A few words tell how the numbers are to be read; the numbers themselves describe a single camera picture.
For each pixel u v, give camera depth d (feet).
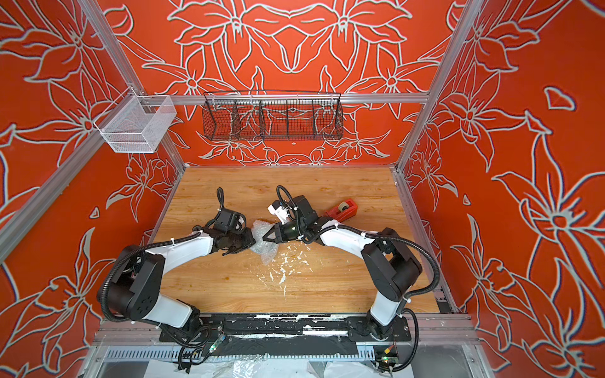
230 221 2.40
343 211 3.11
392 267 1.51
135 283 1.44
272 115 3.23
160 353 2.29
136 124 3.02
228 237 2.33
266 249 2.71
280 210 2.55
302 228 2.21
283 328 2.43
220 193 2.51
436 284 1.40
